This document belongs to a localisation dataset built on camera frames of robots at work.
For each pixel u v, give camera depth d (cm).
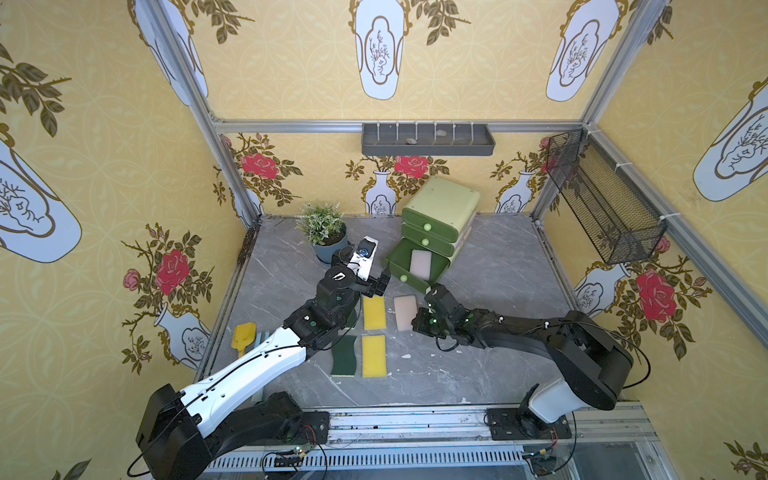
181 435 37
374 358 84
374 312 93
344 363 83
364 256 60
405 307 93
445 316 69
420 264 103
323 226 95
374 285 65
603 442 78
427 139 93
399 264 98
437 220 90
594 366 45
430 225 92
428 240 98
